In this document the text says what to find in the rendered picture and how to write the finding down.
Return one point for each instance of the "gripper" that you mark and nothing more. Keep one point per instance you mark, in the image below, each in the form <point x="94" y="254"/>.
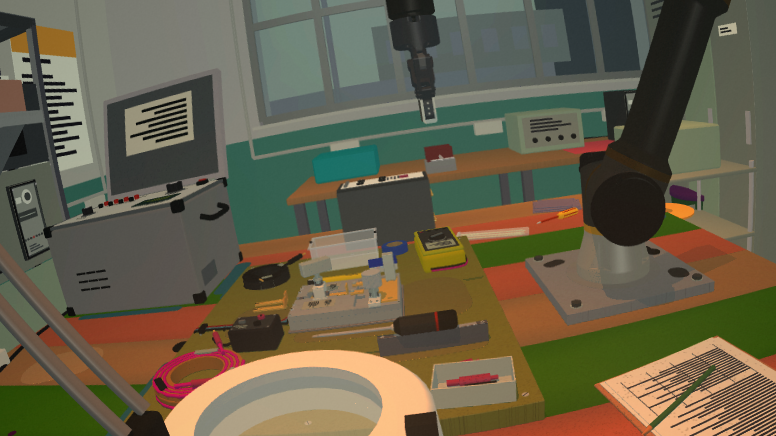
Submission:
<point x="422" y="70"/>

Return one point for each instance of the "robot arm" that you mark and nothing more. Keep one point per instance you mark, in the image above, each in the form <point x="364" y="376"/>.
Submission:
<point x="667" y="91"/>

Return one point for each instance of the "red block on grey base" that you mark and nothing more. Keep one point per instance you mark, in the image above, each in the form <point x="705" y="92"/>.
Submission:
<point x="439" y="156"/>

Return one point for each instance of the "orange shorting bridge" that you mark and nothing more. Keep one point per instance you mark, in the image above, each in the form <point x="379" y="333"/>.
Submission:
<point x="350" y="293"/>

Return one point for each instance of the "grey clamp knob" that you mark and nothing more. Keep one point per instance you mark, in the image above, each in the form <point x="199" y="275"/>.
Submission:
<point x="317" y="287"/>

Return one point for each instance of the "grey terminal block body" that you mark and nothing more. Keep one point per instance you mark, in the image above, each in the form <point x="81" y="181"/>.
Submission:
<point x="339" y="315"/>

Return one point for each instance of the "dark grey screwdriver rest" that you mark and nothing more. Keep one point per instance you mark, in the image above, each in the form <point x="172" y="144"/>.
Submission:
<point x="436" y="342"/>

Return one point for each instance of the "red test clip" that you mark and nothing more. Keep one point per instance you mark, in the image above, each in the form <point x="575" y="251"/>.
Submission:
<point x="472" y="380"/>

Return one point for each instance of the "grey test set case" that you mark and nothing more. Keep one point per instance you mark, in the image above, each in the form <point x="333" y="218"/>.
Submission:
<point x="133" y="248"/>

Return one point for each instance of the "wooden table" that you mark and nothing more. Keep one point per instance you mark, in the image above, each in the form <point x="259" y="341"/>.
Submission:
<point x="485" y="165"/>

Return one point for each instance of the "window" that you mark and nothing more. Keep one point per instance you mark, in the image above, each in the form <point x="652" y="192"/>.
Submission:
<point x="364" y="54"/>

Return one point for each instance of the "teal box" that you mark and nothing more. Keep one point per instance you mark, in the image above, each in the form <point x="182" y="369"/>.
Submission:
<point x="345" y="165"/>

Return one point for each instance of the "dark grey instrument box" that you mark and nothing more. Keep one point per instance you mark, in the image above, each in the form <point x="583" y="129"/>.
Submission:
<point x="385" y="212"/>

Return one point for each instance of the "pale green instrument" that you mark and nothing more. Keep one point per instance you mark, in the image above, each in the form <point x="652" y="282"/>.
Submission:
<point x="542" y="130"/>

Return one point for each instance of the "white ruler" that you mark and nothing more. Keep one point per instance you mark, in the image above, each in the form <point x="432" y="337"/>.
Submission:
<point x="491" y="233"/>

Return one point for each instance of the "yellow multimeter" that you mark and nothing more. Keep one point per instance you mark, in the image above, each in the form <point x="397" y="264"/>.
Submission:
<point x="438" y="248"/>

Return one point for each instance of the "blue tape roll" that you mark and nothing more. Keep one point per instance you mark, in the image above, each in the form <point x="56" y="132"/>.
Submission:
<point x="395" y="246"/>

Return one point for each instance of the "purple grey pad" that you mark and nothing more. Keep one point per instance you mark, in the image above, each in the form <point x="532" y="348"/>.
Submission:
<point x="556" y="205"/>

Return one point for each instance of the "blue pad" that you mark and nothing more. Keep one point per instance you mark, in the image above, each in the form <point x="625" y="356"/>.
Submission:
<point x="377" y="262"/>

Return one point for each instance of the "clear plastic box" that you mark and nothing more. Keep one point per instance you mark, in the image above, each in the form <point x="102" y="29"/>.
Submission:
<point x="342" y="245"/>

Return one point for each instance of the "red folder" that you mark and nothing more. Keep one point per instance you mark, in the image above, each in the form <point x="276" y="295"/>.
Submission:
<point x="591" y="146"/>

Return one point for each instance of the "black box with panel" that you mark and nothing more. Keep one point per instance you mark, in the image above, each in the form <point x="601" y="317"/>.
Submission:
<point x="615" y="115"/>

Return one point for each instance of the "olive work mat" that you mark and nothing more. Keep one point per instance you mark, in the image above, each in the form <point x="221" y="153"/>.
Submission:
<point x="497" y="327"/>

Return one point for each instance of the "orange comb links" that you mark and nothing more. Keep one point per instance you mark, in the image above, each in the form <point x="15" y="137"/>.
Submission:
<point x="271" y="301"/>

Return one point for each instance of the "orange reel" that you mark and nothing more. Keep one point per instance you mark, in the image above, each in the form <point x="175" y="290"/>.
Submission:
<point x="680" y="211"/>

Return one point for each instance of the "pale green box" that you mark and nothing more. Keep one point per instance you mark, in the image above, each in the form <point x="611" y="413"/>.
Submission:
<point x="697" y="148"/>

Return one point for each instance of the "purple reel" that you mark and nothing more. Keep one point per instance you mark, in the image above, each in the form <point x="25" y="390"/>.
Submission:
<point x="688" y="194"/>

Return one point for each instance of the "small black box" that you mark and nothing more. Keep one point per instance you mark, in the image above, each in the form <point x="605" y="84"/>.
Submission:
<point x="258" y="333"/>

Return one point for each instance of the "grey parts tray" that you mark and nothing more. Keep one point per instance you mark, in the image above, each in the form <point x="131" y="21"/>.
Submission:
<point x="445" y="397"/>

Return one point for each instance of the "pale shelf unit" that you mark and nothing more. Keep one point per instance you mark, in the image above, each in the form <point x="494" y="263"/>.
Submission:
<point x="718" y="225"/>

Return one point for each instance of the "grey green cabinet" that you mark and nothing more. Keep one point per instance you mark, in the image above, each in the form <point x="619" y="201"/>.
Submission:
<point x="761" y="121"/>

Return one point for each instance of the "white magnifier lamp head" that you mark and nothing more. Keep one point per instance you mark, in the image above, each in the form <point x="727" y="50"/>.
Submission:
<point x="200" y="406"/>

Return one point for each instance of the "green pencil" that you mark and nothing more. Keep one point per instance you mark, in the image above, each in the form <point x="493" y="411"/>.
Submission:
<point x="682" y="397"/>

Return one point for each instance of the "clipboard with paper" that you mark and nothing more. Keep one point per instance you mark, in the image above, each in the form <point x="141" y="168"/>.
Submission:
<point x="715" y="388"/>

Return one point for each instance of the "grey metal rack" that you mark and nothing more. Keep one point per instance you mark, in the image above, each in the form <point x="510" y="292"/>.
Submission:
<point x="27" y="218"/>

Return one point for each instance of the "white wall plate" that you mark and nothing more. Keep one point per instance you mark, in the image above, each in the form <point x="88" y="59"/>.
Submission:
<point x="488" y="127"/>
<point x="345" y="145"/>

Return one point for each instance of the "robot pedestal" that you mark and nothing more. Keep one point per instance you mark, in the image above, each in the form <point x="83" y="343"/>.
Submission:
<point x="606" y="300"/>

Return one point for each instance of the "wall poster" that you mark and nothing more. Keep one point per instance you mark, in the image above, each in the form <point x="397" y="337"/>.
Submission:
<point x="66" y="115"/>

